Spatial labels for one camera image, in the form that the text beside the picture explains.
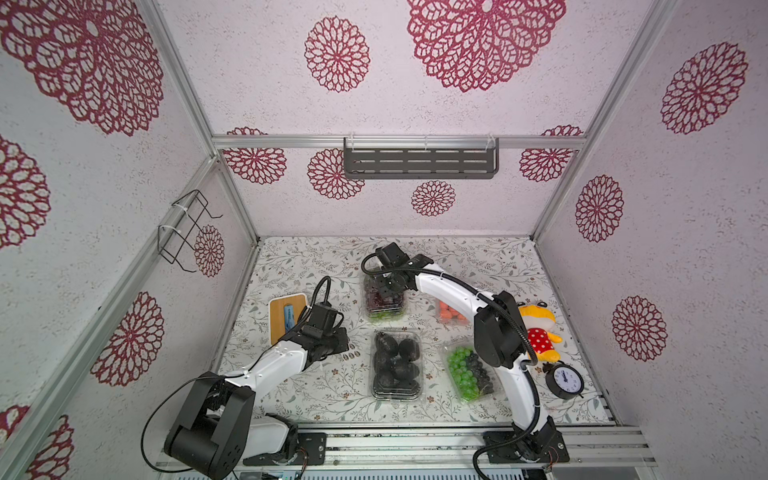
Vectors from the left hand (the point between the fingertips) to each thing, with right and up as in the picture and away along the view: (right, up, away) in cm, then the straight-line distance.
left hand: (345, 341), depth 90 cm
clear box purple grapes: (+11, +9, +4) cm, 15 cm away
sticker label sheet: (+2, -4, -3) cm, 5 cm away
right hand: (+12, +17, +6) cm, 22 cm away
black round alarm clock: (+61, -9, -8) cm, 62 cm away
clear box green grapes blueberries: (+36, -8, -9) cm, 37 cm away
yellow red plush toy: (+59, +6, +1) cm, 60 cm away
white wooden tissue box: (-19, +8, +4) cm, 21 cm away
